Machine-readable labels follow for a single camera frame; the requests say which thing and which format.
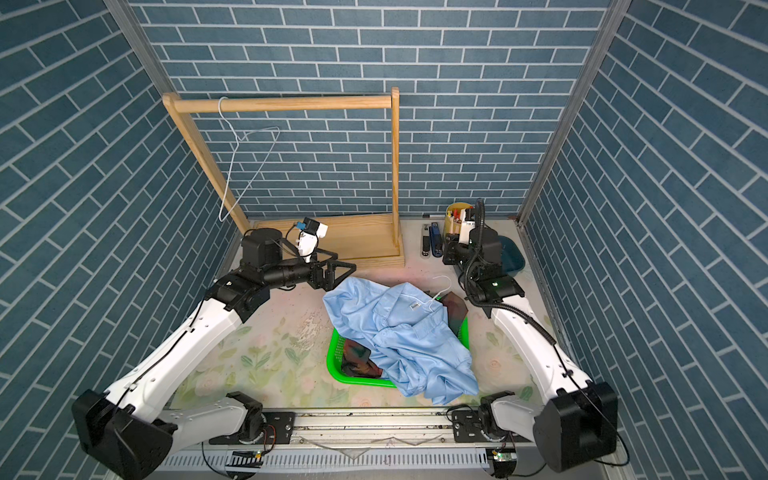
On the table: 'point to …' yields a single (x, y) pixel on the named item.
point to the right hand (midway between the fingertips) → (453, 236)
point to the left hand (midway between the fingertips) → (352, 264)
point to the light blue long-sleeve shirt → (406, 329)
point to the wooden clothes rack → (369, 240)
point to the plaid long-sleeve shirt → (355, 356)
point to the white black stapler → (425, 239)
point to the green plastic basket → (334, 360)
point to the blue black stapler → (435, 240)
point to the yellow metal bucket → (454, 215)
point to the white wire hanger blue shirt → (429, 302)
